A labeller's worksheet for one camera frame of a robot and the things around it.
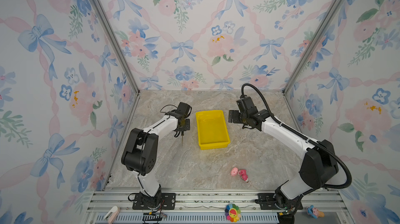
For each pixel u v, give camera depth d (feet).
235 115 2.57
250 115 2.13
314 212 2.26
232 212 2.31
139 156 1.59
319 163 1.43
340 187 1.44
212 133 3.13
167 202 2.43
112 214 2.27
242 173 2.62
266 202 2.39
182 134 3.04
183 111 2.47
